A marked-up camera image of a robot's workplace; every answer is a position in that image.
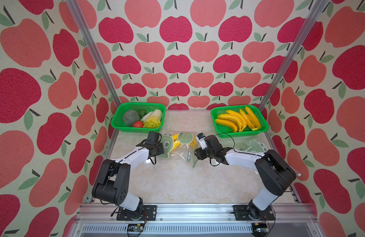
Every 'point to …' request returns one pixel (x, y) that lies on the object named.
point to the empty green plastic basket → (223, 132)
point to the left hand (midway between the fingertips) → (161, 150)
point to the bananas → (176, 143)
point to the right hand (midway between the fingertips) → (197, 152)
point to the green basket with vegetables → (118, 120)
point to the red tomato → (138, 124)
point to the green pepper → (141, 112)
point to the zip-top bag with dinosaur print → (251, 145)
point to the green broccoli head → (130, 116)
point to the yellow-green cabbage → (152, 119)
